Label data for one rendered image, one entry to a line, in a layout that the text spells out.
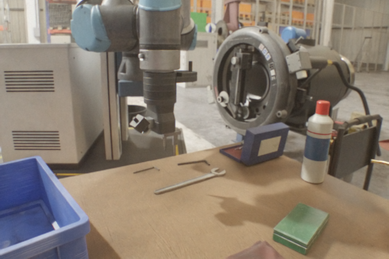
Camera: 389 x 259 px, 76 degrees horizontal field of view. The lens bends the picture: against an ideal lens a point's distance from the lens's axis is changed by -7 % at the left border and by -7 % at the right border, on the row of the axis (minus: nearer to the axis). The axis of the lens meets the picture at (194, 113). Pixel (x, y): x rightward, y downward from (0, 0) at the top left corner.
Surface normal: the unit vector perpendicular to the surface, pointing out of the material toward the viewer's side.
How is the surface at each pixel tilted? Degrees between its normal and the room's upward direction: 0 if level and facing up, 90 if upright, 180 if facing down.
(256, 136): 100
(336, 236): 0
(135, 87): 90
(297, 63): 90
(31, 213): 0
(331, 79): 83
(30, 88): 90
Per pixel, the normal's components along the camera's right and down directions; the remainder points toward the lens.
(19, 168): 0.68, 0.19
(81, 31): -0.50, 0.27
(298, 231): 0.02, -0.97
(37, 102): 0.10, 0.24
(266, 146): 0.51, 0.37
